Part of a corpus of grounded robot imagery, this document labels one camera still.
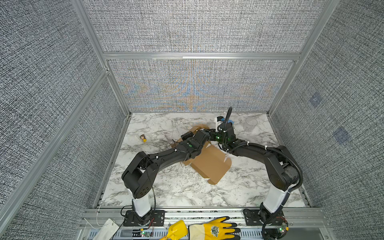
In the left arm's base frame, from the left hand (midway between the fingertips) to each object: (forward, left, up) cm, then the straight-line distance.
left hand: (185, 134), depth 89 cm
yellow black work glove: (-47, -12, -11) cm, 49 cm away
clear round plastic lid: (+16, -49, -9) cm, 52 cm away
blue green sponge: (+23, -35, -14) cm, 44 cm away
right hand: (+4, -13, -2) cm, 14 cm away
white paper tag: (-44, +38, -14) cm, 60 cm away
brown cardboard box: (-12, -16, -15) cm, 25 cm away
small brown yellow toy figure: (+9, +29, -13) cm, 33 cm away
